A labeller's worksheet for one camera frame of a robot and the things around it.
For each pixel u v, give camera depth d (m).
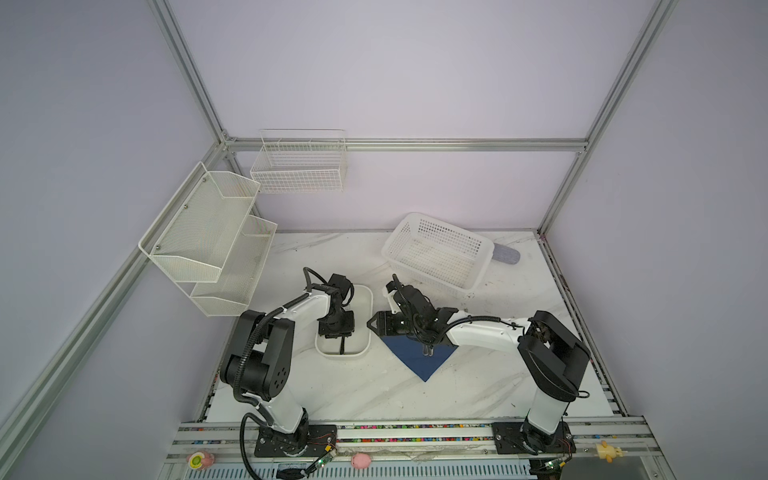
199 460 0.67
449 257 1.11
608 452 0.68
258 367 0.46
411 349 0.88
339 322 0.79
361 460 0.70
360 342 0.90
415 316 0.67
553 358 0.46
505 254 1.11
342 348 0.89
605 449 0.68
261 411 0.53
